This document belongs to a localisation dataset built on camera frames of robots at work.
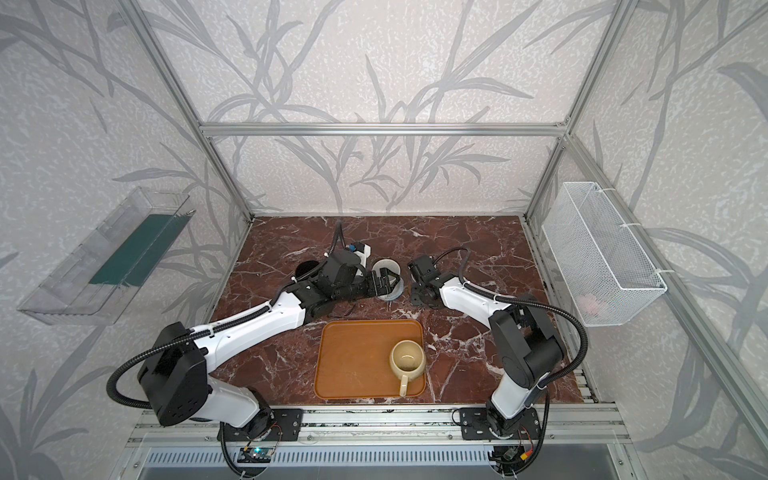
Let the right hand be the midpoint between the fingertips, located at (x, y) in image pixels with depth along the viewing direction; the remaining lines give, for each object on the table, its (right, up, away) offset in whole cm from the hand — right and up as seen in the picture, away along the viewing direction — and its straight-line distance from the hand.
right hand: (420, 288), depth 94 cm
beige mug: (-4, -19, -10) cm, 22 cm away
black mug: (-36, +7, -1) cm, 37 cm away
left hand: (-8, +6, -14) cm, 17 cm away
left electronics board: (-41, -37, -23) cm, 60 cm away
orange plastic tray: (-20, -19, -10) cm, 29 cm away
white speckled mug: (-9, +7, +1) cm, 11 cm away
